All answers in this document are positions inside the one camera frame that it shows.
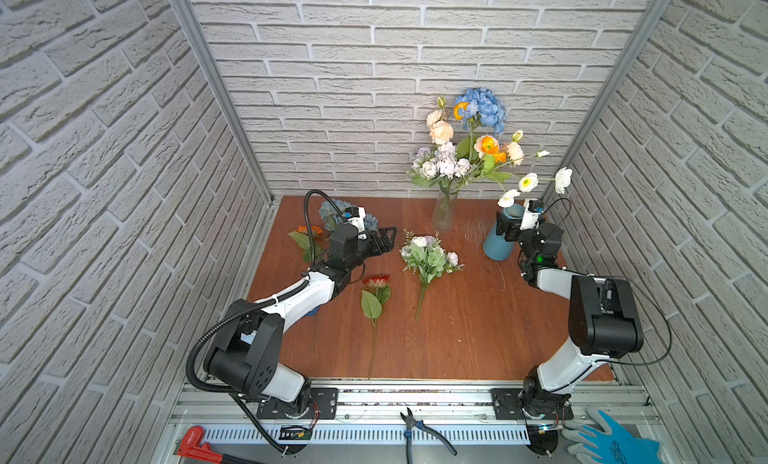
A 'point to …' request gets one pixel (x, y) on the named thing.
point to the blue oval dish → (313, 312)
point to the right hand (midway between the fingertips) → (514, 207)
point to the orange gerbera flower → (301, 238)
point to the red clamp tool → (196, 452)
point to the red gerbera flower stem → (372, 305)
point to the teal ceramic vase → (496, 247)
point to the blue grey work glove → (593, 444)
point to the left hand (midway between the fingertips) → (387, 227)
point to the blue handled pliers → (410, 422)
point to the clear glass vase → (443, 211)
